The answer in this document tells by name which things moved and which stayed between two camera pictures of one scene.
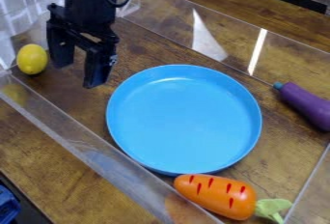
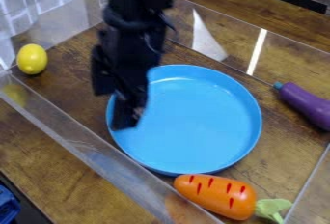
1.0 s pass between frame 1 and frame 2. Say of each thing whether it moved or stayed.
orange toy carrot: stayed
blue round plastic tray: stayed
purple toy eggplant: stayed
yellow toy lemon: stayed
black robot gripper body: moved
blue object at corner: stayed
